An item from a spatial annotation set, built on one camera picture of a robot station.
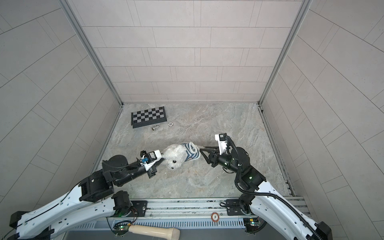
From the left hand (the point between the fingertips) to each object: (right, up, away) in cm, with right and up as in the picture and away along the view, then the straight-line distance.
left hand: (170, 155), depth 59 cm
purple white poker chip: (-9, +10, +45) cm, 47 cm away
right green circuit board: (+36, -34, +9) cm, 50 cm away
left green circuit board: (-23, -34, +6) cm, 41 cm away
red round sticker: (+19, -32, +10) cm, 39 cm away
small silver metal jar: (-18, +8, +42) cm, 46 cm away
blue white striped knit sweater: (+9, 0, +6) cm, 11 cm away
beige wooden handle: (0, -34, +3) cm, 34 cm away
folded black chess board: (-24, +15, +44) cm, 52 cm away
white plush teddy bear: (+2, +1, -3) cm, 4 cm away
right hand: (+13, -1, +9) cm, 15 cm away
